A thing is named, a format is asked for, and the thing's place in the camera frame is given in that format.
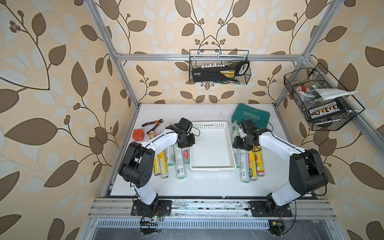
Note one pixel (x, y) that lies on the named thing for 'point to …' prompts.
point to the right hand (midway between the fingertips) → (236, 145)
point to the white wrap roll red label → (186, 158)
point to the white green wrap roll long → (179, 162)
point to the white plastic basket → (212, 150)
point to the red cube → (138, 134)
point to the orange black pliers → (157, 122)
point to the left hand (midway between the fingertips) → (194, 143)
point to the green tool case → (242, 112)
